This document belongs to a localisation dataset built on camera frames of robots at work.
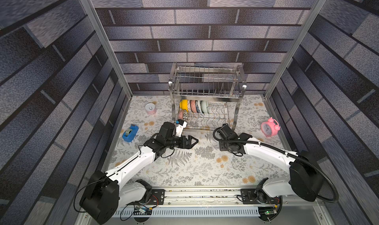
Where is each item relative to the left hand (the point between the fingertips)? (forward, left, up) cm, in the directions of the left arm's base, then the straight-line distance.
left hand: (193, 140), depth 78 cm
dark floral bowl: (+26, -3, -4) cm, 27 cm away
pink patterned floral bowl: (+20, +8, -3) cm, 22 cm away
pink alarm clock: (+12, -49, -6) cm, 51 cm away
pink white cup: (+30, +31, -9) cm, 44 cm away
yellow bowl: (+30, +7, -5) cm, 31 cm away
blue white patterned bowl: (+27, -4, -3) cm, 28 cm away
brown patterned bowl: (+30, 0, -3) cm, 30 cm away
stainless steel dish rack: (+17, -7, +17) cm, 25 cm away
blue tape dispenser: (+9, +41, -11) cm, 44 cm away
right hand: (+4, -18, -10) cm, 21 cm away
